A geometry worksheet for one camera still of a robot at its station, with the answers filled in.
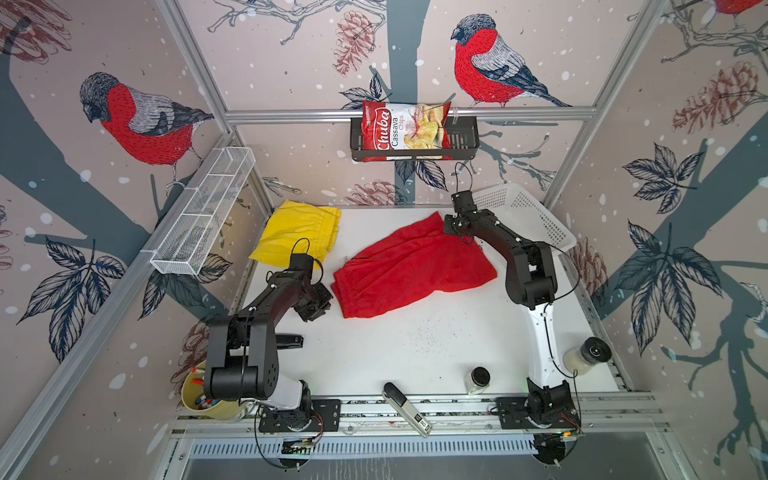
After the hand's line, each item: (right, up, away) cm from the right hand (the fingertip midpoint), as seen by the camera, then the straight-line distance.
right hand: (445, 228), depth 108 cm
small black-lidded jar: (+1, -37, -38) cm, 53 cm away
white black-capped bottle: (+29, -34, -34) cm, 56 cm away
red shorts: (-12, -10, -8) cm, 18 cm away
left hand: (-39, -23, -19) cm, 50 cm away
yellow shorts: (-57, 0, +1) cm, 57 cm away
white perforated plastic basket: (+31, +6, +5) cm, 32 cm away
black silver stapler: (-19, -42, -36) cm, 58 cm away
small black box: (-50, -33, -23) cm, 65 cm away
